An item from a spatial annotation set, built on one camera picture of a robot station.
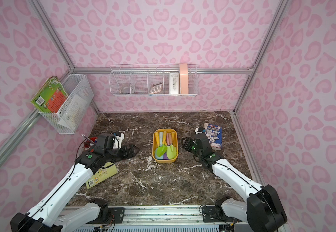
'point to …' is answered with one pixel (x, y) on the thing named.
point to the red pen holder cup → (87, 143)
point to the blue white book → (214, 133)
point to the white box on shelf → (174, 83)
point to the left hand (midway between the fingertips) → (134, 149)
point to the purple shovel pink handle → (165, 155)
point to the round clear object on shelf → (126, 90)
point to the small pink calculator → (156, 88)
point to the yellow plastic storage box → (153, 145)
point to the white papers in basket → (73, 112)
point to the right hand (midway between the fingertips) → (183, 140)
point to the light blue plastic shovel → (160, 141)
